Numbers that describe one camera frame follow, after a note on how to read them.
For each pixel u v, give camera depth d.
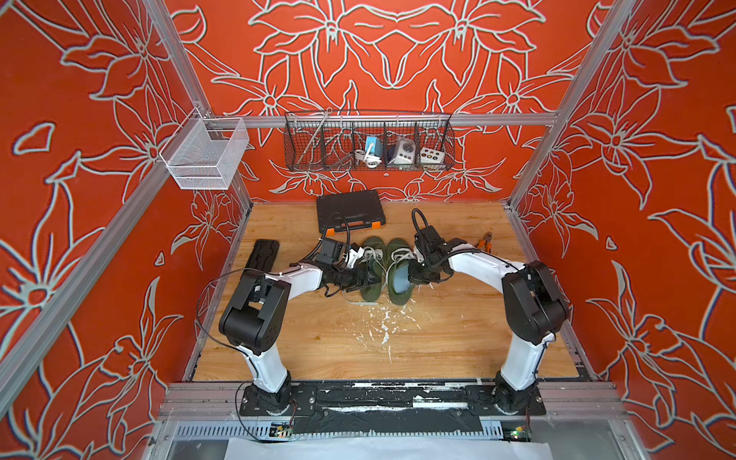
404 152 0.90
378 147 0.86
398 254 0.95
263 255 1.01
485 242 1.04
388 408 0.73
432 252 0.73
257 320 0.48
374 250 0.94
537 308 0.50
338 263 0.83
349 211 1.14
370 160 0.85
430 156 0.94
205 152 0.94
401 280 0.94
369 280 0.92
